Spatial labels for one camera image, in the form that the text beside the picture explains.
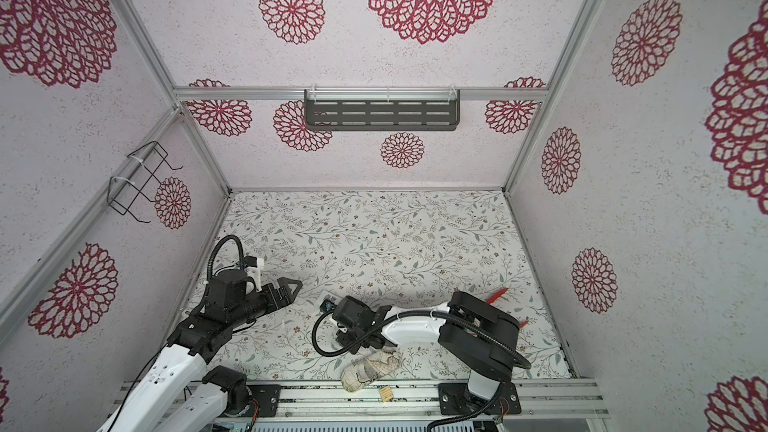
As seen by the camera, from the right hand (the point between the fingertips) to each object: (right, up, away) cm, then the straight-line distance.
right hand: (340, 329), depth 85 cm
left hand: (-12, +12, -6) cm, 18 cm away
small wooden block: (+13, -12, -10) cm, 21 cm away
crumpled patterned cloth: (+9, -7, -8) cm, 14 cm away
